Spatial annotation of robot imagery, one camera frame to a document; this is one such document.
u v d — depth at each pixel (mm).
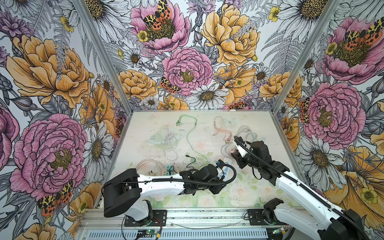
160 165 920
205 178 597
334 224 399
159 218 741
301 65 941
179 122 1154
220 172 645
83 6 715
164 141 1028
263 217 720
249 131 1084
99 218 760
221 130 1116
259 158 528
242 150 749
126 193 417
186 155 965
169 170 796
